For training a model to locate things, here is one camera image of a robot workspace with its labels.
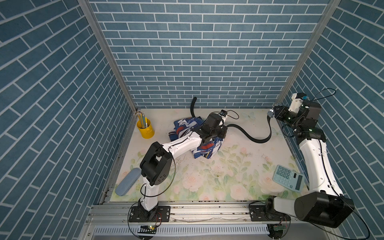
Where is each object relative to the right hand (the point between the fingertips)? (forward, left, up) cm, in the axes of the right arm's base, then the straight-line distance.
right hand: (277, 107), depth 75 cm
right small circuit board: (-46, -3, -35) cm, 58 cm away
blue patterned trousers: (-10, +34, -28) cm, 45 cm away
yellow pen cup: (-2, +73, -26) cm, 78 cm away
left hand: (-2, +21, -16) cm, 27 cm away
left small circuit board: (-52, +61, -37) cm, 88 cm away
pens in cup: (+4, +77, -21) cm, 80 cm away
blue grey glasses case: (-33, +77, -32) cm, 89 cm away
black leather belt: (0, +11, -20) cm, 23 cm away
